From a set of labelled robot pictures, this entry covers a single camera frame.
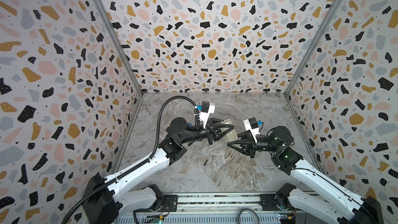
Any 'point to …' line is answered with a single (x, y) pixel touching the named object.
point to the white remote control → (232, 136)
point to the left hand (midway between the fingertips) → (232, 126)
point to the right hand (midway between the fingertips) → (228, 143)
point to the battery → (205, 162)
